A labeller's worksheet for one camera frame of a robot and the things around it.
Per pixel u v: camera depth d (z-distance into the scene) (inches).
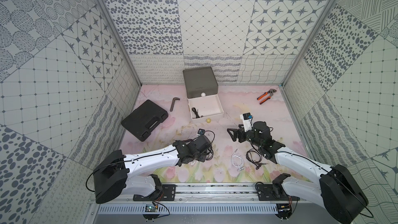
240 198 28.8
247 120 29.2
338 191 16.1
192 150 23.7
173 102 43.5
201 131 29.3
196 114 37.3
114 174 16.0
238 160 32.9
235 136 30.0
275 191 25.6
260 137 25.7
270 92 45.2
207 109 38.4
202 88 36.4
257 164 32.7
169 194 28.9
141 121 36.7
